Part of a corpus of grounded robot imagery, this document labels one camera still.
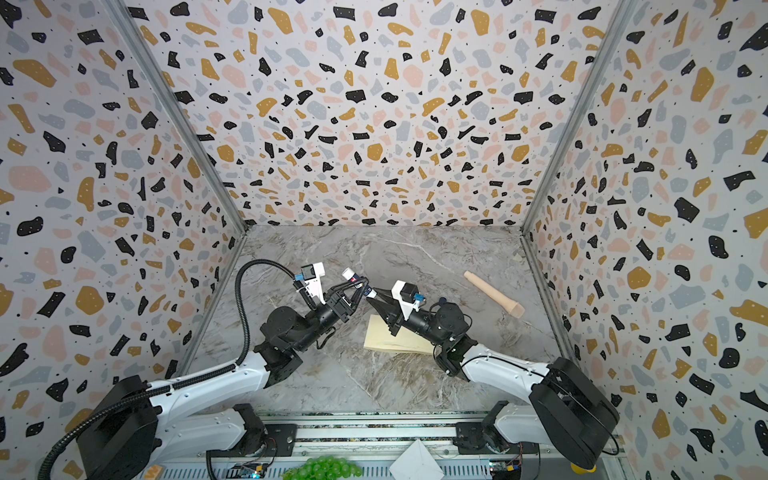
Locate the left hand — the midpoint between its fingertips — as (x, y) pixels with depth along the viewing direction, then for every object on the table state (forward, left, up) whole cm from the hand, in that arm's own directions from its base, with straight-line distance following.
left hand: (367, 280), depth 65 cm
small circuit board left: (-31, +29, -33) cm, 54 cm away
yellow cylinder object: (-33, -49, -32) cm, 67 cm away
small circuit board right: (-31, -32, -33) cm, 55 cm away
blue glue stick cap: (-5, -16, 0) cm, 17 cm away
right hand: (-1, 0, -4) cm, 4 cm away
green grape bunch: (-31, +10, -29) cm, 44 cm away
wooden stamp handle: (+9, -43, -29) cm, 53 cm away
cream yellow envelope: (+2, -1, -34) cm, 34 cm away
